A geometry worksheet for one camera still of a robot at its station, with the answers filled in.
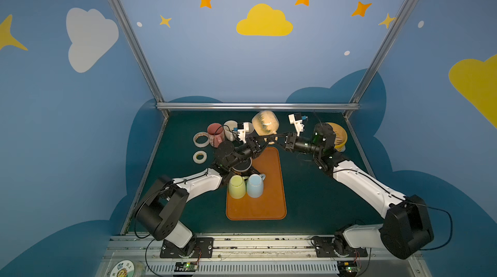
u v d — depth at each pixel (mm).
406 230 414
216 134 970
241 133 746
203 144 1034
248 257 733
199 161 982
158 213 436
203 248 753
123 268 629
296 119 703
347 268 711
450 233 414
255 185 834
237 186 803
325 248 739
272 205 843
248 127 746
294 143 661
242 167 856
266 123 706
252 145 682
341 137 1044
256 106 1626
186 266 705
